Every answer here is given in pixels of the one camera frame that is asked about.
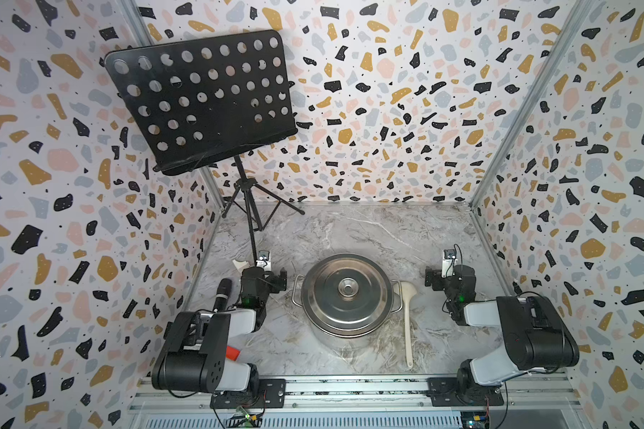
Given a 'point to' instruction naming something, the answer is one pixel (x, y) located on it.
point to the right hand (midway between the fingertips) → (445, 265)
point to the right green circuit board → (475, 420)
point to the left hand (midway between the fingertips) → (271, 267)
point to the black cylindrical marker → (222, 293)
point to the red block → (232, 353)
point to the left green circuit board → (249, 421)
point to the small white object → (241, 265)
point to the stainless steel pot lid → (346, 290)
